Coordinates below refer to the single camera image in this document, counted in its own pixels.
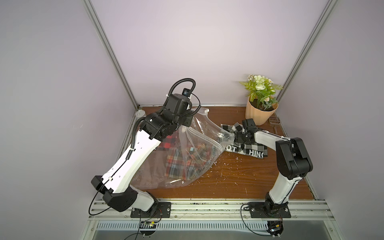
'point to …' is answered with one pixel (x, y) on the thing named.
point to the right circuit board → (275, 228)
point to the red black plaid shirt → (171, 145)
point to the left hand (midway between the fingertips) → (188, 110)
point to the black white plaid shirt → (254, 150)
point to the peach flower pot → (261, 112)
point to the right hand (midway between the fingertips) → (243, 133)
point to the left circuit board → (148, 228)
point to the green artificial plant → (261, 90)
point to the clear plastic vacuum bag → (203, 130)
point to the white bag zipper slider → (206, 111)
